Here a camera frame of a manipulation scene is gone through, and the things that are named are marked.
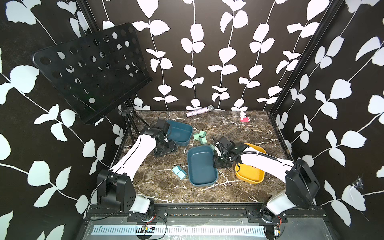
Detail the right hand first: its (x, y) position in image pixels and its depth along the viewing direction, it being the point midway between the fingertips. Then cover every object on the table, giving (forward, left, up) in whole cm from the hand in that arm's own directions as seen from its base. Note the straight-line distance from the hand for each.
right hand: (211, 163), depth 83 cm
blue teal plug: (-1, +21, -7) cm, 22 cm away
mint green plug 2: (+23, +9, -6) cm, 25 cm away
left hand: (+5, +22, +6) cm, 24 cm away
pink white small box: (+40, -29, -7) cm, 50 cm away
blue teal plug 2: (-4, +17, -6) cm, 19 cm away
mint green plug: (+25, +5, -6) cm, 27 cm away
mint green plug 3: (+19, +4, -6) cm, 21 cm away
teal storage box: (+4, +6, -6) cm, 9 cm away
